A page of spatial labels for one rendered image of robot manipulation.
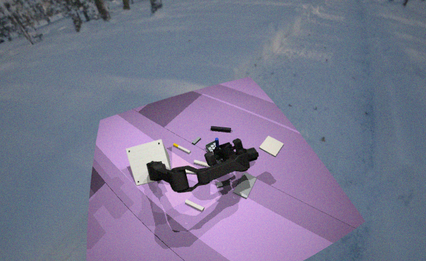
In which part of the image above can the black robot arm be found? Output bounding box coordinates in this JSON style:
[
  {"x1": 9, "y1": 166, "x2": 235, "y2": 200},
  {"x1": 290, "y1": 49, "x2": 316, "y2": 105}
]
[{"x1": 146, "y1": 147, "x2": 259, "y2": 193}]

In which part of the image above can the grey keyboard with white letter keys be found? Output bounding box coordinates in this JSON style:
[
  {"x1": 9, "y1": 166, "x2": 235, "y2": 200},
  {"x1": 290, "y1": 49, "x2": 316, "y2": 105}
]
[{"x1": 205, "y1": 141, "x2": 221, "y2": 164}]

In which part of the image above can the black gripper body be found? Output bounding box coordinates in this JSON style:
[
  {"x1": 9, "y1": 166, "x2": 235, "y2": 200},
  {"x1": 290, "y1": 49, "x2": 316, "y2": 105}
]
[{"x1": 204, "y1": 138, "x2": 243, "y2": 166}]

